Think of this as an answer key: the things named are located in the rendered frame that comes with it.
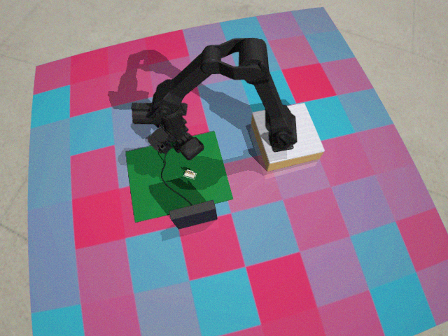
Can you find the green circuit board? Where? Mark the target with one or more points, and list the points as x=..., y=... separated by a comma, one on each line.
x=199, y=180

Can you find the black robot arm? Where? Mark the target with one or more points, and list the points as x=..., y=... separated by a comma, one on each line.
x=253, y=67

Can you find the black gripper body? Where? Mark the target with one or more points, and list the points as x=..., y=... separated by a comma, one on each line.
x=190, y=146

